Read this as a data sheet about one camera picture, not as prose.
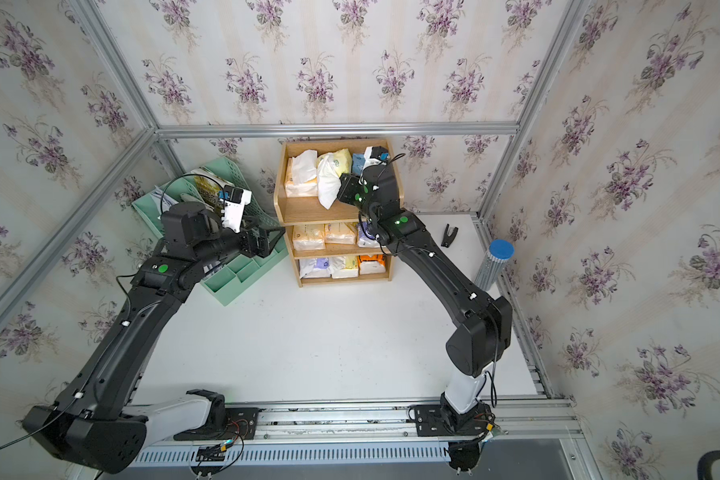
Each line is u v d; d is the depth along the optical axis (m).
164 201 0.85
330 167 0.75
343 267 0.95
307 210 0.78
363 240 0.86
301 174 0.80
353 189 0.65
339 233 0.87
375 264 0.96
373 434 0.72
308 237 0.84
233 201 0.57
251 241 0.59
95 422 0.36
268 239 0.62
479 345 0.51
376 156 0.64
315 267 0.95
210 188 0.95
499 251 0.87
